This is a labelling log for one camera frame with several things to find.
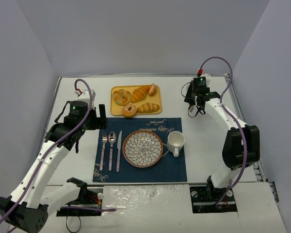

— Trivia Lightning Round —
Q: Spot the small orange bread bun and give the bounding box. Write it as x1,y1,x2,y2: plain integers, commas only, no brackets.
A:
147,83,157,96

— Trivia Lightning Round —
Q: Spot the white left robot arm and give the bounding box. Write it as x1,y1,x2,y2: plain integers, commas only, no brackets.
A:
0,89,107,233

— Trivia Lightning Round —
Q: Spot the white ceramic mug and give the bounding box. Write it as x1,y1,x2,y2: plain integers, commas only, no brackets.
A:
167,131,185,158

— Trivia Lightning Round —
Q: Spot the spoon with pink handle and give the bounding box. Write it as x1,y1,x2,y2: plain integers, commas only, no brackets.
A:
108,131,116,171

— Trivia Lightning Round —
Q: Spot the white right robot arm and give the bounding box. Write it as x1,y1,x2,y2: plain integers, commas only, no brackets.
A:
184,74,260,198

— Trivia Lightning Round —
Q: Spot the floral patterned ceramic plate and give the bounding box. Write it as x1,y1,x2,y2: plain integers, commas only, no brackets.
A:
122,130,163,168

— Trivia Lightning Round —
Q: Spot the dark blue cloth placemat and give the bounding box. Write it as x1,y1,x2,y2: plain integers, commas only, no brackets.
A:
93,117,187,183

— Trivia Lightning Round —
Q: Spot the metal table edge rail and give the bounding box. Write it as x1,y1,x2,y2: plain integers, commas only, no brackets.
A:
223,73,279,203

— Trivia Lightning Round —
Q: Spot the large striped croissant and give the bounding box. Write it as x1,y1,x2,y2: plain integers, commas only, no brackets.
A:
131,85,148,103

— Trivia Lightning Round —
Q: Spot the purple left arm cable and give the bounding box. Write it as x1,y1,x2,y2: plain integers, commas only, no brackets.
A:
0,79,117,233

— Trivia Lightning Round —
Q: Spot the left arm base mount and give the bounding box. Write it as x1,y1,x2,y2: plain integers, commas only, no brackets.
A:
56,187,103,217

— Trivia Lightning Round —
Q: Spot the round twisted bread roll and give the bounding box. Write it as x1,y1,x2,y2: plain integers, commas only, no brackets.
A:
112,89,131,106

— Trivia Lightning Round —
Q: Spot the fork with pink handle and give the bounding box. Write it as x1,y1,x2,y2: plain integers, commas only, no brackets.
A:
99,131,108,171

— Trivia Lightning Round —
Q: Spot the knife with pink handle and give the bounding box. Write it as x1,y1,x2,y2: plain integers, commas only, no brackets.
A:
116,131,122,172

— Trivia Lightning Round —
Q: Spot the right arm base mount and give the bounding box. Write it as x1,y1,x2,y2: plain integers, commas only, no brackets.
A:
190,183,238,214

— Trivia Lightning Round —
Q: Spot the small striped croissant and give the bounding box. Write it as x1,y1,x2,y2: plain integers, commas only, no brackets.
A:
137,103,160,114

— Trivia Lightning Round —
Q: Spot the sugared orange donut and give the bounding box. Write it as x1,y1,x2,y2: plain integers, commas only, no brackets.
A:
121,104,137,117

